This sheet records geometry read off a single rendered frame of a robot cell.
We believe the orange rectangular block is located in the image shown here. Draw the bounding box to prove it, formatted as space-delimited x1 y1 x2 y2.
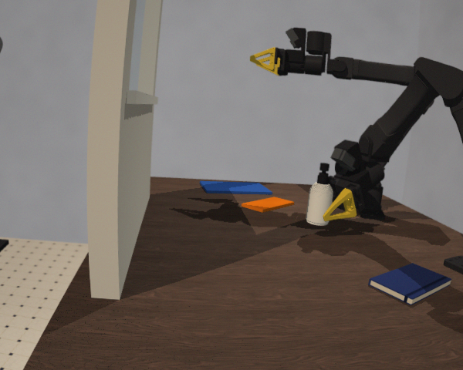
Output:
242 197 294 213

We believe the white spray bottle with black spray head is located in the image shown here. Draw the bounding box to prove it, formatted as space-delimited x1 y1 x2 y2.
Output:
306 163 333 226

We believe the clear glass window pane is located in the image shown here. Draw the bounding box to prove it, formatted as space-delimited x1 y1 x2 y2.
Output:
129 0 161 95

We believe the dark blue notebook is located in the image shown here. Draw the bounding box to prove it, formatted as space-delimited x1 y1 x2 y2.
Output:
368 263 451 305

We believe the beige window frame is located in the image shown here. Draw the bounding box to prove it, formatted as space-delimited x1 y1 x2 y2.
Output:
87 0 154 300

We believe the blue flat rectangular pad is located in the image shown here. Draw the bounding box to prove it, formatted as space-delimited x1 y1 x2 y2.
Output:
200 181 272 194

